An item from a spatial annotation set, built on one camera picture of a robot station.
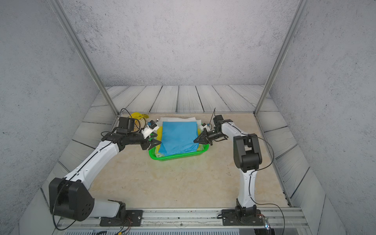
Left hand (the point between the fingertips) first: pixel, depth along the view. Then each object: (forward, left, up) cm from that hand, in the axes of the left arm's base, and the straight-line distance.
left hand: (159, 137), depth 81 cm
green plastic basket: (-2, +6, -14) cm, 15 cm away
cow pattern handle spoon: (+30, +8, -18) cm, 37 cm away
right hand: (+2, -20, -7) cm, 22 cm away
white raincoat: (+21, -17, -8) cm, 28 cm away
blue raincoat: (+7, -10, -10) cm, 16 cm away
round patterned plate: (-2, +8, +12) cm, 14 cm away
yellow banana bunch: (+32, +24, -15) cm, 43 cm away
